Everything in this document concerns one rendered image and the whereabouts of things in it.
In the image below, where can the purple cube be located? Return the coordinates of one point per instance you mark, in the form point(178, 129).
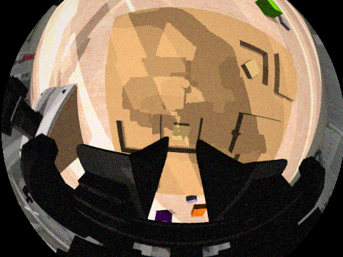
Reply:
point(163, 216)

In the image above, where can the green cube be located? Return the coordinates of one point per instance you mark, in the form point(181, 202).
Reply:
point(269, 8)

